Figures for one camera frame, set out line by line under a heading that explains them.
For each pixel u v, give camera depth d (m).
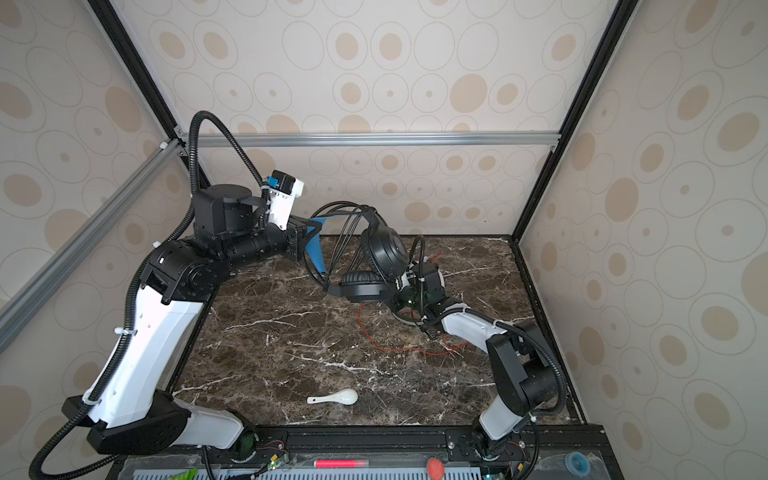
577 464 0.71
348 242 0.53
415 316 0.97
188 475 0.69
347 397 0.81
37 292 0.54
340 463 0.71
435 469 0.68
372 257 0.48
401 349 0.90
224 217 0.40
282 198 0.49
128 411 0.38
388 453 0.73
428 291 0.69
